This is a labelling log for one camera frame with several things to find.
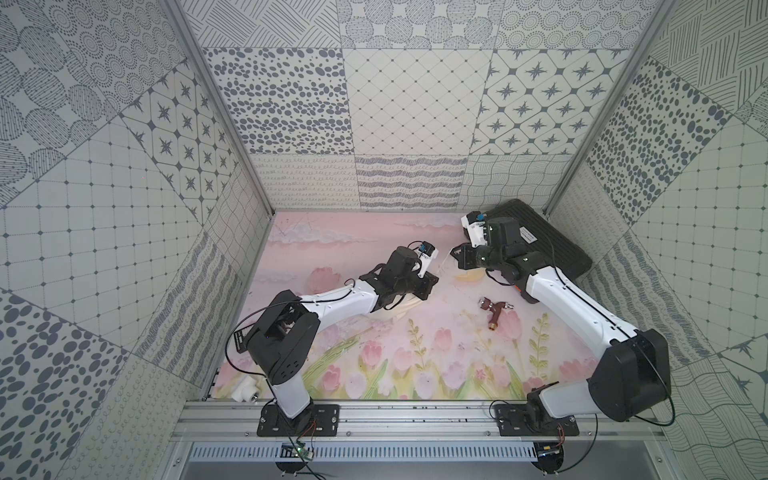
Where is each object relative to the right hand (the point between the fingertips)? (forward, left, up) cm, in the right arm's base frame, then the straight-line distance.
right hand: (455, 251), depth 83 cm
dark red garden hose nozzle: (-8, -15, -19) cm, 25 cm away
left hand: (-4, +6, -7) cm, 10 cm away
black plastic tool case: (+13, -37, -14) cm, 41 cm away
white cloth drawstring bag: (-11, +13, -9) cm, 20 cm away
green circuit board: (-46, +39, -20) cm, 63 cm away
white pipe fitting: (-34, +55, -16) cm, 67 cm away
